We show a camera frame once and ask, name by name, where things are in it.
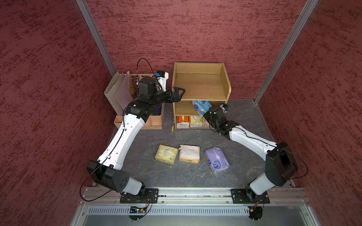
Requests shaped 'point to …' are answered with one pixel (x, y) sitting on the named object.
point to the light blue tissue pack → (201, 107)
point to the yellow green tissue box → (166, 154)
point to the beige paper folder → (111, 90)
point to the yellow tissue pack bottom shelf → (196, 121)
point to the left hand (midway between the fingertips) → (177, 93)
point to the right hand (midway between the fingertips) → (204, 114)
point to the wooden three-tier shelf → (206, 84)
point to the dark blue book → (157, 110)
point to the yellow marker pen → (172, 128)
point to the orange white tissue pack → (183, 122)
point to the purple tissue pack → (217, 159)
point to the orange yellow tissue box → (189, 153)
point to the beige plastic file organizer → (154, 122)
